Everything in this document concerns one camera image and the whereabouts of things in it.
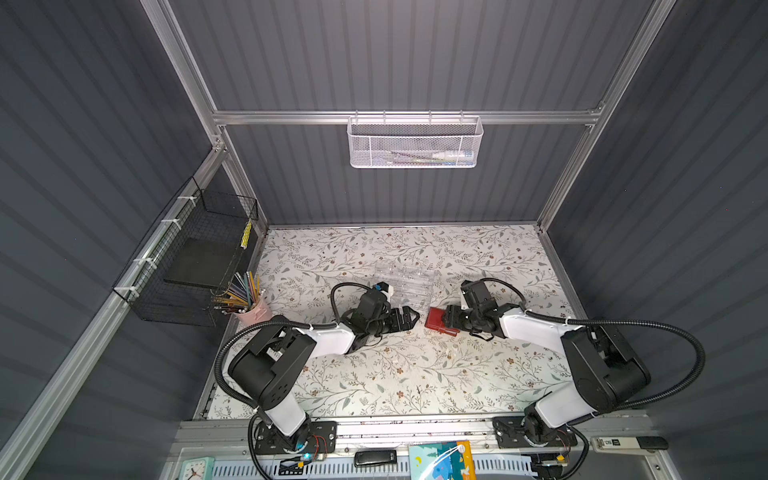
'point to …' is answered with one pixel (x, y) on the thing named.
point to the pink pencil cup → (260, 312)
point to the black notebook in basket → (205, 261)
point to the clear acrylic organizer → (413, 286)
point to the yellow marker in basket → (246, 235)
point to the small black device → (375, 457)
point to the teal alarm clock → (197, 468)
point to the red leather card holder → (436, 319)
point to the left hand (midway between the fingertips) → (414, 322)
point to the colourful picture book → (441, 460)
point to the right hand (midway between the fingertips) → (452, 318)
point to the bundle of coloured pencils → (241, 294)
